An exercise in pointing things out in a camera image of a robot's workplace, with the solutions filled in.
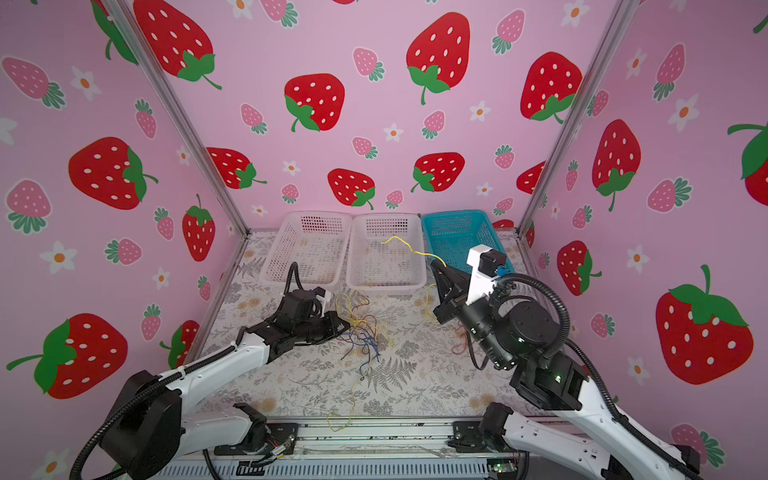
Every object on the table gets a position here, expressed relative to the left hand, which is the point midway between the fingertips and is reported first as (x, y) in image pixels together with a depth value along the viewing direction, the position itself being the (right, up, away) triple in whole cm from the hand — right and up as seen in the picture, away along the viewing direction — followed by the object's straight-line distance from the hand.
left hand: (352, 323), depth 83 cm
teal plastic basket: (+35, +28, +36) cm, 57 cm away
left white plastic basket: (-18, +25, +34) cm, 46 cm away
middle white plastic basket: (+9, +20, +30) cm, 37 cm away
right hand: (+19, +18, -30) cm, 40 cm away
